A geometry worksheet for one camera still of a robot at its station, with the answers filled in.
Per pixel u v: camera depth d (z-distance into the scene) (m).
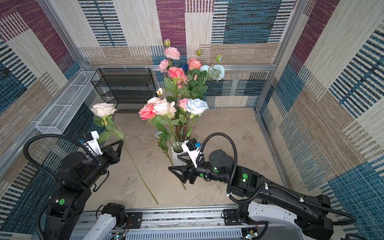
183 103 0.63
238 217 0.65
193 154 0.49
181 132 0.67
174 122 0.62
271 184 0.45
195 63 0.78
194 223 0.73
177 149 0.74
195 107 0.55
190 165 0.50
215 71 0.73
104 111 0.58
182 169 0.49
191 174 0.49
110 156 0.53
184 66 0.82
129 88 1.08
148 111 0.58
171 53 0.70
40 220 0.40
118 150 0.60
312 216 0.40
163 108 0.57
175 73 0.73
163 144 0.99
